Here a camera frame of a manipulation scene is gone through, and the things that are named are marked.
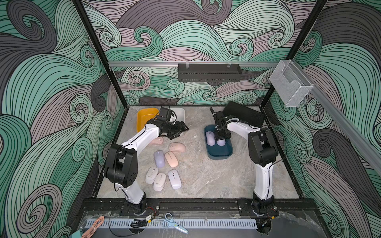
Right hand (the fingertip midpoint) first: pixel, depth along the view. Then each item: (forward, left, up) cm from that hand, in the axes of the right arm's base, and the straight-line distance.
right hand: (218, 137), depth 99 cm
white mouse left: (-25, +42, +1) cm, 49 cm away
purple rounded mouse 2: (-4, -1, +1) cm, 4 cm away
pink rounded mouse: (-7, +28, 0) cm, 29 cm away
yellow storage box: (+21, +56, 0) cm, 59 cm away
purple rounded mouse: (-2, +6, +2) cm, 7 cm away
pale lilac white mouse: (-27, +29, +1) cm, 40 cm away
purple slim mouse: (-14, +39, +2) cm, 41 cm away
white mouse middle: (-29, +37, +2) cm, 47 cm away
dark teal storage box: (-8, -1, -1) cm, 8 cm away
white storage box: (+23, +27, +1) cm, 35 cm away
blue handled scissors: (-47, +30, -1) cm, 56 cm away
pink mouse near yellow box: (-3, +41, +1) cm, 42 cm away
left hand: (-3, +23, +15) cm, 27 cm away
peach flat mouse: (-15, +31, 0) cm, 35 cm away
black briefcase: (+17, -23, +4) cm, 29 cm away
